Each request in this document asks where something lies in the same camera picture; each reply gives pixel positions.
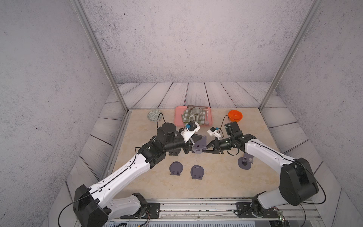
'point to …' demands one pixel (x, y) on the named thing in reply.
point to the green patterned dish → (152, 116)
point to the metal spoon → (207, 122)
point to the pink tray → (179, 110)
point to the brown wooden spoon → (191, 106)
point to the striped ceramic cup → (196, 113)
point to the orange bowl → (235, 116)
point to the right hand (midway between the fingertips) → (204, 151)
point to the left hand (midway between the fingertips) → (202, 138)
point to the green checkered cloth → (185, 115)
